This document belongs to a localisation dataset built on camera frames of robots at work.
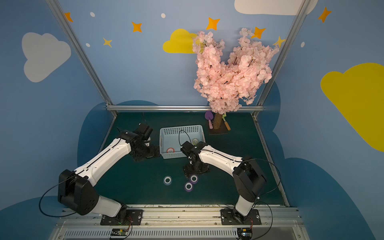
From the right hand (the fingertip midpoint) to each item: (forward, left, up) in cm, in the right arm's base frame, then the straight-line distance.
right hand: (195, 173), depth 84 cm
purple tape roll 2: (-6, +4, -5) cm, 9 cm away
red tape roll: (+17, +18, -5) cm, 25 cm away
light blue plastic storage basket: (+28, +19, -7) cm, 34 cm away
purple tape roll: (-1, +1, -6) cm, 6 cm away
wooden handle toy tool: (+42, -22, -5) cm, 48 cm away
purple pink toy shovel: (+52, -8, -6) cm, 53 cm away
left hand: (+6, +24, +8) cm, 26 cm away
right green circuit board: (-25, -26, -7) cm, 37 cm away
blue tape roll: (-3, +16, -5) cm, 17 cm away
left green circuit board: (-29, +36, -6) cm, 47 cm away
